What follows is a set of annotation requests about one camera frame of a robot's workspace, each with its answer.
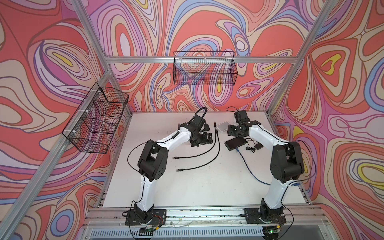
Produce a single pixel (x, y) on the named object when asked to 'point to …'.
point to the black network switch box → (234, 142)
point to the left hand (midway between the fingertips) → (209, 141)
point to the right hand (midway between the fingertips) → (232, 134)
